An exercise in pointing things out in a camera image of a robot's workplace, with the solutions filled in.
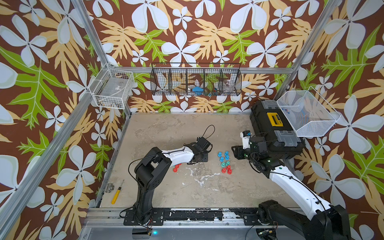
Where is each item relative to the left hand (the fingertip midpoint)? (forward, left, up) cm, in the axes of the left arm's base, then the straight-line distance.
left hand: (205, 155), depth 95 cm
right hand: (-1, -15, +13) cm, 20 cm away
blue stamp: (+1, -9, 0) cm, 9 cm away
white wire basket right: (+12, -56, +25) cm, 63 cm away
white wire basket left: (+27, +56, +32) cm, 70 cm away
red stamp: (-11, -14, 0) cm, 17 cm away
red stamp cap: (-9, +19, -2) cm, 22 cm away
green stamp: (-6, -10, 0) cm, 12 cm away
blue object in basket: (+33, +5, +26) cm, 42 cm away
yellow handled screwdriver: (-24, +50, -1) cm, 55 cm away
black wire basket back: (+36, +1, +32) cm, 48 cm away
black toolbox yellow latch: (+17, -39, +15) cm, 45 cm away
